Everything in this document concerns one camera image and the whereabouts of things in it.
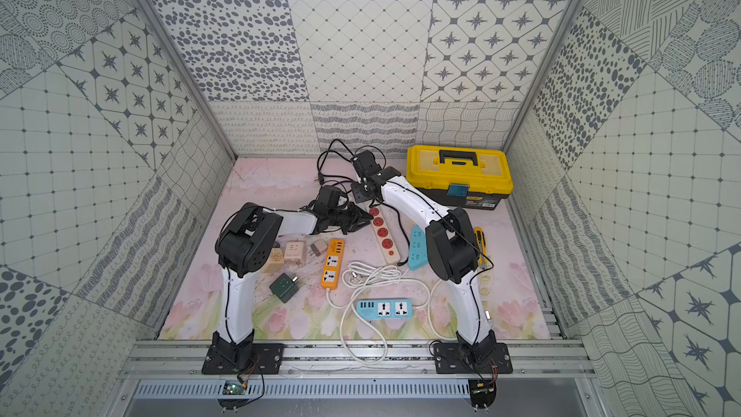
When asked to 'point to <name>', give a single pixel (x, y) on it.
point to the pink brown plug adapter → (318, 246)
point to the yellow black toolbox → (461, 177)
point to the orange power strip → (333, 264)
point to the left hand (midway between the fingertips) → (373, 215)
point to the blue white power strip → (386, 309)
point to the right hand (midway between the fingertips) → (366, 190)
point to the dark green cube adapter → (285, 287)
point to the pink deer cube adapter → (294, 254)
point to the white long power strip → (384, 236)
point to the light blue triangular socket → (418, 256)
